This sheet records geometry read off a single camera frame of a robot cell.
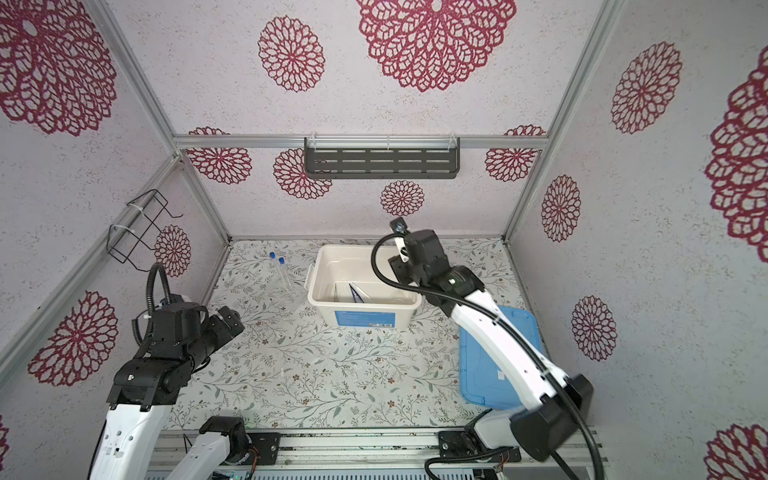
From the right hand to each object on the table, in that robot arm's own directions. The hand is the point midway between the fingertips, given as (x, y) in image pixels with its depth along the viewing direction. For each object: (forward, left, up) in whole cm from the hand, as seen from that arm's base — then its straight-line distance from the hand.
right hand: (409, 247), depth 75 cm
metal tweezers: (+4, +23, -29) cm, 38 cm away
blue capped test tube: (+10, +43, -15) cm, 46 cm away
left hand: (-19, +44, -9) cm, 49 cm away
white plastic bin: (+7, +20, -31) cm, 37 cm away
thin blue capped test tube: (+9, +40, -16) cm, 44 cm away
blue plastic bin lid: (-20, -23, -32) cm, 44 cm away
